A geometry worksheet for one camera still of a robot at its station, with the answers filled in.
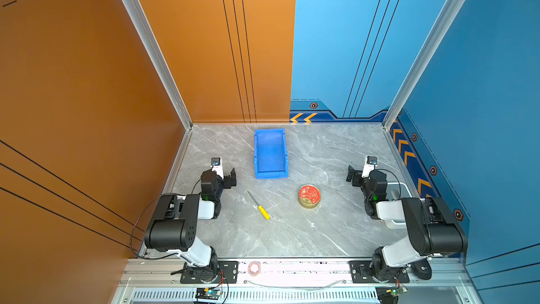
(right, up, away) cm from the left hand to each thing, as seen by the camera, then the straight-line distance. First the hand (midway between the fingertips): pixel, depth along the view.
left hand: (223, 167), depth 94 cm
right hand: (+61, 0, -1) cm, 61 cm away
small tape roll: (+15, -36, -20) cm, 44 cm away
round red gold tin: (+38, -12, -6) cm, 40 cm away
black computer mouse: (+75, -33, -22) cm, 85 cm away
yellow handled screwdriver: (+18, -17, -8) cm, 26 cm away
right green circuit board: (+63, -41, -24) cm, 78 cm away
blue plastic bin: (+21, +5, +17) cm, 27 cm away
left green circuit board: (+1, -40, -24) cm, 47 cm away
